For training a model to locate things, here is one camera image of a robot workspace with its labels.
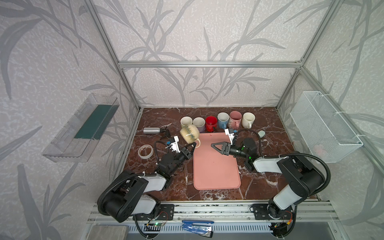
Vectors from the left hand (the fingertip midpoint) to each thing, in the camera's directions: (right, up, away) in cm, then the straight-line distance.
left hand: (198, 140), depth 79 cm
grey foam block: (-40, -39, -13) cm, 58 cm away
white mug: (+34, +11, +23) cm, 42 cm away
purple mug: (0, +9, +26) cm, 28 cm away
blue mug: (+17, +13, +26) cm, 34 cm away
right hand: (+8, -1, +1) cm, 8 cm away
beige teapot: (-4, +4, -2) cm, 6 cm away
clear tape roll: (-34, -9, +15) cm, 39 cm away
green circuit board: (-20, -39, -8) cm, 45 cm away
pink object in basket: (+61, -5, -5) cm, 62 cm away
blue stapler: (+3, -39, -11) cm, 40 cm away
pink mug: (+24, +12, +21) cm, 34 cm away
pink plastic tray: (+9, -20, +10) cm, 24 cm away
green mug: (-9, +10, +22) cm, 26 cm away
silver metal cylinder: (-33, +4, +23) cm, 41 cm away
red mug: (+9, +9, +27) cm, 30 cm away
